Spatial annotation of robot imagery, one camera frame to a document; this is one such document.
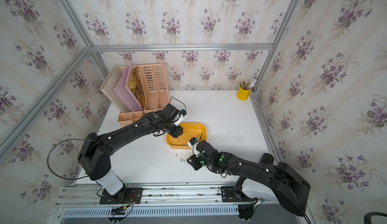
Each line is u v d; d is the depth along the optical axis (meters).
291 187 0.42
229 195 0.73
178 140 0.93
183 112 0.77
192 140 0.73
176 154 0.88
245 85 1.02
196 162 0.70
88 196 0.75
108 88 0.82
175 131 0.75
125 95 0.88
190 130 0.93
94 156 0.44
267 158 0.82
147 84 1.11
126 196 0.70
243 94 1.09
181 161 0.84
